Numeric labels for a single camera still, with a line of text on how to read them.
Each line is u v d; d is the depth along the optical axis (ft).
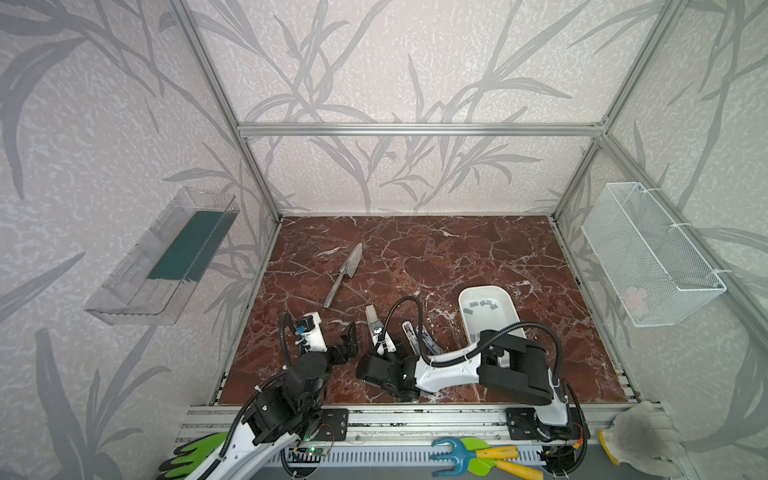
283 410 1.87
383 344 2.42
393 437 2.37
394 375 2.15
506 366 1.70
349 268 3.34
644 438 2.33
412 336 2.86
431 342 2.84
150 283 2.10
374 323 2.45
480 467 2.24
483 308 3.13
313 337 2.16
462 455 2.23
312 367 1.81
